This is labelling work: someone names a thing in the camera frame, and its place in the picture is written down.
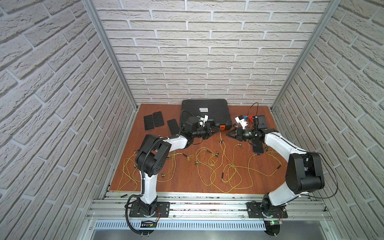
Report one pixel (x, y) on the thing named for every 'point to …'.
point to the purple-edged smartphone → (148, 122)
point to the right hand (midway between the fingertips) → (229, 135)
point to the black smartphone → (158, 119)
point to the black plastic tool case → (216, 110)
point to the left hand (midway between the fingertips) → (223, 129)
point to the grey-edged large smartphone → (173, 127)
